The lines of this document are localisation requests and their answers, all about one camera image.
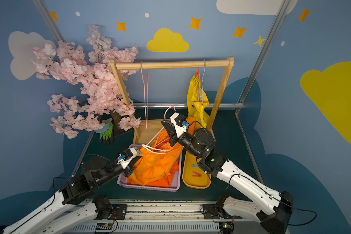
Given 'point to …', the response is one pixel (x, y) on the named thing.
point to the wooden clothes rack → (144, 130)
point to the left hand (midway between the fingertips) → (141, 150)
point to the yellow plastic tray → (199, 183)
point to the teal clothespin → (195, 165)
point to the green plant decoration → (106, 131)
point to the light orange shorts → (153, 162)
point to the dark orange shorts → (164, 183)
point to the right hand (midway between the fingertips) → (168, 119)
